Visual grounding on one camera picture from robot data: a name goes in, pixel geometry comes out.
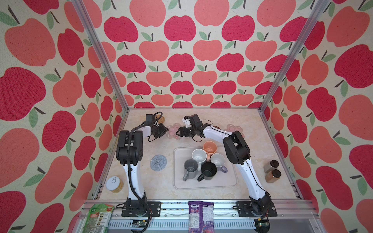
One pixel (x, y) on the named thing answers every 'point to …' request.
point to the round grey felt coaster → (158, 162)
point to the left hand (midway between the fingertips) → (168, 131)
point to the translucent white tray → (221, 181)
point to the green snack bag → (98, 218)
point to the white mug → (199, 156)
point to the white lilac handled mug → (219, 160)
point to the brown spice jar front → (273, 175)
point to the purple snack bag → (201, 219)
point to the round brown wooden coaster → (217, 127)
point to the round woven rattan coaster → (161, 120)
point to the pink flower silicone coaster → (172, 129)
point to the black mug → (209, 170)
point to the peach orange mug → (210, 147)
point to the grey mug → (191, 166)
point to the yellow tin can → (114, 184)
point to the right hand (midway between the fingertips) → (179, 135)
